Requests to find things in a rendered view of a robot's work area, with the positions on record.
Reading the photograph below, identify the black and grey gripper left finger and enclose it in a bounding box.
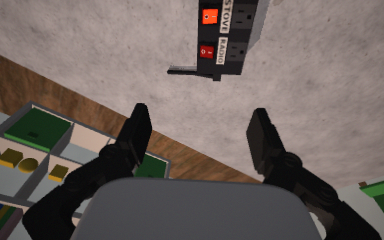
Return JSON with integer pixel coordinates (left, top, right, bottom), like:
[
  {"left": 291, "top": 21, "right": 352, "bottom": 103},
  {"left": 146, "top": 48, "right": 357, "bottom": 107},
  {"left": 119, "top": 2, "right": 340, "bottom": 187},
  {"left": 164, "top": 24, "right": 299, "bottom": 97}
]
[{"left": 22, "top": 103, "right": 152, "bottom": 240}]

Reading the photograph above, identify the black power strip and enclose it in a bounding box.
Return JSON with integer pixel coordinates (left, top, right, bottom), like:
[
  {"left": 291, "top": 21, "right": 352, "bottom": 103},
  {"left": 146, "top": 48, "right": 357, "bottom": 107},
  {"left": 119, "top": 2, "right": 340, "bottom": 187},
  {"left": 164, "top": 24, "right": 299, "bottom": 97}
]
[{"left": 167, "top": 0, "right": 258, "bottom": 81}]

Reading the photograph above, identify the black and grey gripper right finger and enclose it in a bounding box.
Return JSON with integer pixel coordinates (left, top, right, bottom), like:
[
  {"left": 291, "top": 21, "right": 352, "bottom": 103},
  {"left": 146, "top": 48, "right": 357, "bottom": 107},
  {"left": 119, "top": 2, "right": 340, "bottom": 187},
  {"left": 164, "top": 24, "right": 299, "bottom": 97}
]
[{"left": 246, "top": 108, "right": 382, "bottom": 240}]

